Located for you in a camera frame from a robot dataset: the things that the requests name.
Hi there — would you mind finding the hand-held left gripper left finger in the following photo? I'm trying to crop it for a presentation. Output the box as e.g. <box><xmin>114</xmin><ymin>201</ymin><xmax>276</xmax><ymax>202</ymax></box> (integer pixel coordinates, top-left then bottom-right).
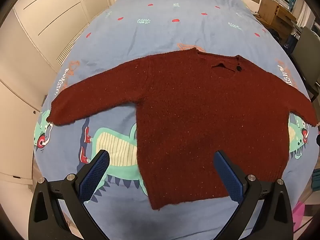
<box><xmin>29</xmin><ymin>150</ymin><xmax>111</xmax><ymax>240</ymax></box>

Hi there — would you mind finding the wooden desk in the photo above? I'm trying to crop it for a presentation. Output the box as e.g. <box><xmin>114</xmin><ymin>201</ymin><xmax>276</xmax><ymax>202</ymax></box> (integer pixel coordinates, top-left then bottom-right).
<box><xmin>257</xmin><ymin>0</ymin><xmax>298</xmax><ymax>38</ymax></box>

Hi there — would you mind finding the dark red knitted sweater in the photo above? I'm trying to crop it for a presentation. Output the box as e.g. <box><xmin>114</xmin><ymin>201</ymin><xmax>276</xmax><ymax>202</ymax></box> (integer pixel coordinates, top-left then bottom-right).
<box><xmin>47</xmin><ymin>48</ymin><xmax>319</xmax><ymax>211</ymax></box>

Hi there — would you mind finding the dark chair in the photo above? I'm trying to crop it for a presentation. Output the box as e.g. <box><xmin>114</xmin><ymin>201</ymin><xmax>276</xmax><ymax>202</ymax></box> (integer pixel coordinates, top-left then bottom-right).
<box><xmin>291</xmin><ymin>26</ymin><xmax>320</xmax><ymax>96</ymax></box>

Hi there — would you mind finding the white wardrobe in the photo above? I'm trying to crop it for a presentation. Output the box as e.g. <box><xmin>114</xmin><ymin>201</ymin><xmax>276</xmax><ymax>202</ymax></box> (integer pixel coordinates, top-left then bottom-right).
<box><xmin>0</xmin><ymin>0</ymin><xmax>124</xmax><ymax>205</ymax></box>

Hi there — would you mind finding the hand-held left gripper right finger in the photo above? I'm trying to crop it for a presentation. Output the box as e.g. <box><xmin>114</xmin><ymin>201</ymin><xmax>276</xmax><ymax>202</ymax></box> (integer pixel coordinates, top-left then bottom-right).
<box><xmin>213</xmin><ymin>150</ymin><xmax>294</xmax><ymax>240</ymax></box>

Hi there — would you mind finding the blue cartoon printed bed sheet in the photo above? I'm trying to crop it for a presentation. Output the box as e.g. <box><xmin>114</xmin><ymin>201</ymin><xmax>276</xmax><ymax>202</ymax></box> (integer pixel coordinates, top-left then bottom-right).
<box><xmin>33</xmin><ymin>0</ymin><xmax>320</xmax><ymax>240</ymax></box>

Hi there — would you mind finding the pink plastic object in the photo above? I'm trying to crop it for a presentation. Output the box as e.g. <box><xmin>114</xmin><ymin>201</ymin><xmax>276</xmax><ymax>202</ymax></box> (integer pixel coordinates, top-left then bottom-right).
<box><xmin>293</xmin><ymin>202</ymin><xmax>307</xmax><ymax>231</ymax></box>

